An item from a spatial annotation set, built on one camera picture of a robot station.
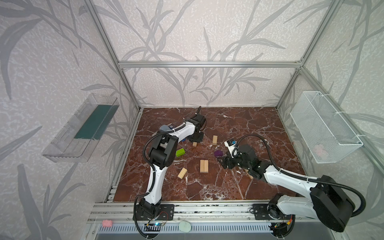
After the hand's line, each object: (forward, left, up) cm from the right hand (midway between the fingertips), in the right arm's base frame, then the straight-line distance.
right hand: (222, 151), depth 85 cm
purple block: (+3, +2, -9) cm, 9 cm away
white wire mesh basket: (-5, -42, +23) cm, 49 cm away
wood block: (+10, +17, -9) cm, 21 cm away
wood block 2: (+12, +3, -8) cm, 15 cm away
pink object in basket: (-6, -47, +11) cm, 48 cm away
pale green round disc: (-35, +20, -7) cm, 41 cm away
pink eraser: (-34, +56, -7) cm, 66 cm away
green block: (+3, +25, -8) cm, 27 cm away
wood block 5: (-9, +23, -9) cm, 27 cm away
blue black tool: (-3, +20, +18) cm, 27 cm away
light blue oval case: (+23, +38, -9) cm, 45 cm away
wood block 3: (-5, +12, -9) cm, 16 cm away
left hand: (+16, +13, -8) cm, 22 cm away
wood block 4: (-5, +10, -9) cm, 14 cm away
